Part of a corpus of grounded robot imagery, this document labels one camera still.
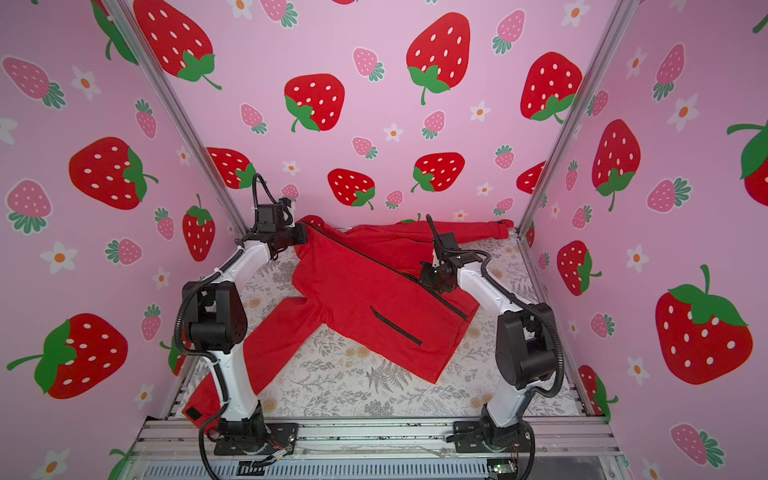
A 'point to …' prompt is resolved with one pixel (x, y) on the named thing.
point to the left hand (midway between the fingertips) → (306, 228)
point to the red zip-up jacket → (359, 288)
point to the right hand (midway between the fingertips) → (419, 281)
